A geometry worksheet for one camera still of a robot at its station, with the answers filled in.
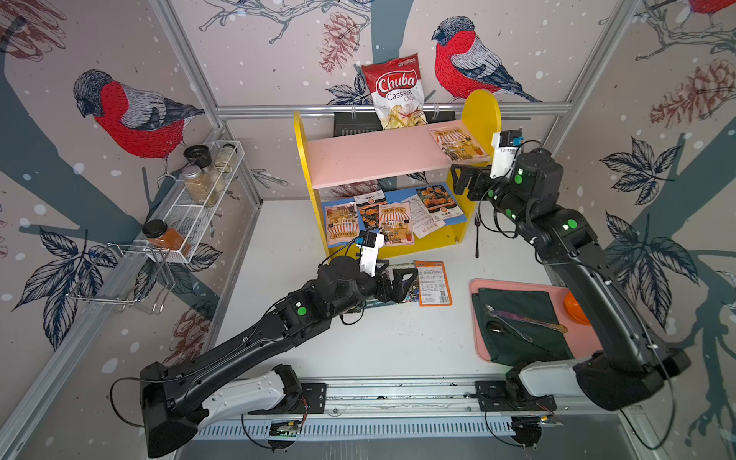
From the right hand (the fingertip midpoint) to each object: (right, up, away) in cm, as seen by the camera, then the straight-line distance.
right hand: (466, 164), depth 65 cm
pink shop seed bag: (-15, -14, +30) cm, 36 cm away
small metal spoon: (+16, -46, +20) cm, 53 cm away
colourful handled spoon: (+15, -41, +24) cm, 50 cm away
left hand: (-13, -23, -1) cm, 27 cm away
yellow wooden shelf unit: (-15, +1, +58) cm, 60 cm away
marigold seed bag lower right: (+1, -6, +36) cm, 37 cm away
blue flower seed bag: (-9, -37, +28) cm, 47 cm away
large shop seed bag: (-32, -14, +30) cm, 46 cm away
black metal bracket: (-25, +20, +30) cm, 44 cm away
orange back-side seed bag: (-1, -35, +31) cm, 46 cm away
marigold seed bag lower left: (-24, -7, +35) cm, 43 cm away
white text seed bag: (-5, -14, +30) cm, 33 cm away
